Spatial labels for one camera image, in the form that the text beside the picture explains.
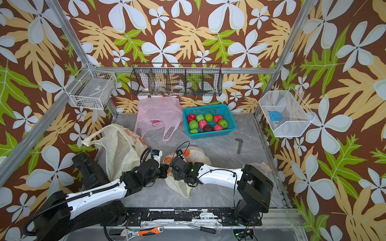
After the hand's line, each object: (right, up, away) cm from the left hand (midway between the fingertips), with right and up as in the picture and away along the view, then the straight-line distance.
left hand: (170, 164), depth 83 cm
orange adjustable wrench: (-17, -30, -14) cm, 37 cm away
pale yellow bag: (+12, +6, -2) cm, 14 cm away
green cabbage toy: (+13, +23, +24) cm, 36 cm away
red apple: (+12, +29, +28) cm, 42 cm away
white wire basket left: (-45, +43, +3) cm, 62 cm away
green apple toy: (+24, +28, +29) cm, 47 cm away
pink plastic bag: (-15, +32, +25) cm, 44 cm away
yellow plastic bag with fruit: (-33, +7, +16) cm, 37 cm away
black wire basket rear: (+18, +53, +16) cm, 58 cm away
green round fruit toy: (+35, +24, +23) cm, 48 cm away
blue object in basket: (+59, +27, 0) cm, 65 cm away
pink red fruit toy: (+19, +24, +25) cm, 39 cm away
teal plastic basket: (+36, +35, +33) cm, 60 cm away
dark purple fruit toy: (+23, +20, +22) cm, 38 cm away
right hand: (+4, -4, +2) cm, 5 cm away
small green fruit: (+13, +18, +19) cm, 29 cm away
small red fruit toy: (+30, +21, +22) cm, 43 cm away
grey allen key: (+46, +10, +20) cm, 51 cm away
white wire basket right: (+66, +28, +1) cm, 71 cm away
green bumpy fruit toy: (+18, +28, +29) cm, 44 cm away
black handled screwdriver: (+18, -28, -12) cm, 36 cm away
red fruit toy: (+31, +28, +28) cm, 50 cm away
